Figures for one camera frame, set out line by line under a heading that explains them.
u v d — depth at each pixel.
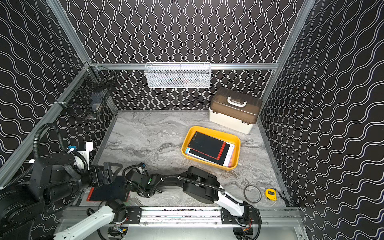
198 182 0.44
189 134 1.00
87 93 0.94
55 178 0.35
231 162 0.92
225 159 0.92
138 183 0.64
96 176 0.45
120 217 0.65
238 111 0.95
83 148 0.46
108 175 0.46
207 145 0.98
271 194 0.80
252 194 0.82
